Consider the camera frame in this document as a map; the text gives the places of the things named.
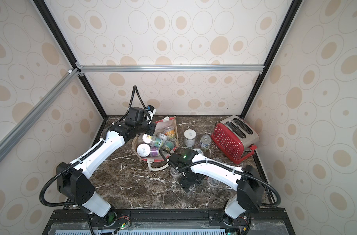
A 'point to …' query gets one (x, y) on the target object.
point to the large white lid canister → (189, 136)
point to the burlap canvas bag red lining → (154, 149)
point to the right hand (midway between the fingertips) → (197, 183)
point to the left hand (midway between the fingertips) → (159, 123)
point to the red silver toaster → (236, 137)
